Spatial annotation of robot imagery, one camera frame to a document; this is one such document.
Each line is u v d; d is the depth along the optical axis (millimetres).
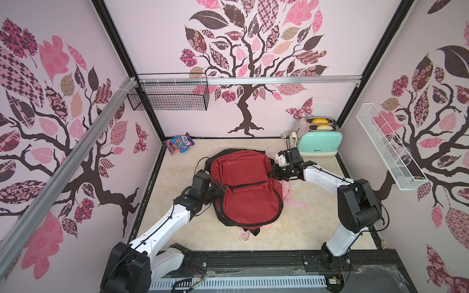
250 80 907
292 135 1088
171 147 1138
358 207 474
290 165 742
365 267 726
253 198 823
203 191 644
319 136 983
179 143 1138
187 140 1177
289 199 920
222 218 746
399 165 742
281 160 854
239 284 697
